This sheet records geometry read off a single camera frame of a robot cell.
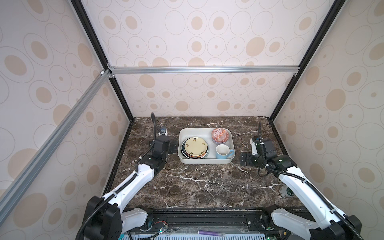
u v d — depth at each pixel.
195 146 1.00
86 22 0.72
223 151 0.95
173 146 0.77
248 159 0.70
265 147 0.58
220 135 1.03
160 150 0.60
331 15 0.70
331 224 0.39
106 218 0.39
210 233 0.70
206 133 1.09
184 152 0.96
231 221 0.75
